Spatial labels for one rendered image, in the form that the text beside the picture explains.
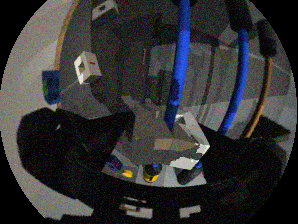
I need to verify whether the yellow short cylinder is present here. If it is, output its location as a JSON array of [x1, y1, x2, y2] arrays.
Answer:
[[122, 169, 132, 177]]

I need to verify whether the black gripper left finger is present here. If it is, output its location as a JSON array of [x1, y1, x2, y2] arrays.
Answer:
[[56, 108, 130, 172]]

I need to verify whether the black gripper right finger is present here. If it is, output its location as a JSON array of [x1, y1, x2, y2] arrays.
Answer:
[[197, 123, 263, 184]]

